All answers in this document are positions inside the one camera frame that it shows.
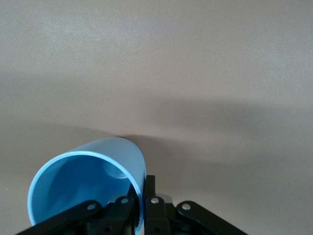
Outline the blue plastic cup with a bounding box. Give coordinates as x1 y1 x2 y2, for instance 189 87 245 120
26 137 148 235

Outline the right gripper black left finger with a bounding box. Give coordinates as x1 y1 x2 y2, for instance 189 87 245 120
14 183 135 235

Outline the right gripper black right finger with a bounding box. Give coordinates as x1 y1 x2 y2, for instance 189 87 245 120
143 174 248 235

